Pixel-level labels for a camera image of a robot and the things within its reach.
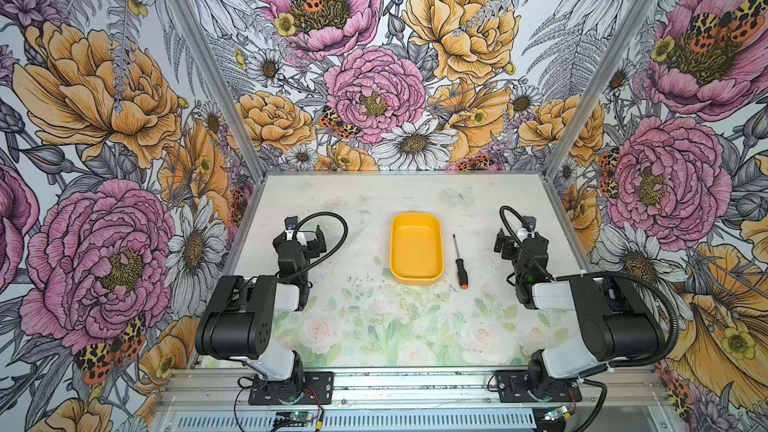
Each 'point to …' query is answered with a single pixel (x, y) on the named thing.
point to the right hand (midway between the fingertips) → (517, 238)
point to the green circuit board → (293, 418)
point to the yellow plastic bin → (416, 249)
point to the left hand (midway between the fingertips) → (304, 235)
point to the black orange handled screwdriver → (461, 270)
